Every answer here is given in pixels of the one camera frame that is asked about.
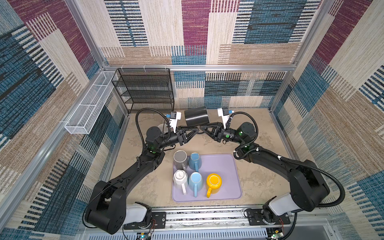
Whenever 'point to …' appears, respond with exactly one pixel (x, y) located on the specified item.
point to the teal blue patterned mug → (195, 162)
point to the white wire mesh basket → (87, 111)
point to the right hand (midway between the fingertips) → (199, 129)
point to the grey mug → (180, 159)
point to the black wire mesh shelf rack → (145, 88)
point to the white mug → (180, 179)
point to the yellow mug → (214, 183)
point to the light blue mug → (195, 182)
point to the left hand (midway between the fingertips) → (198, 129)
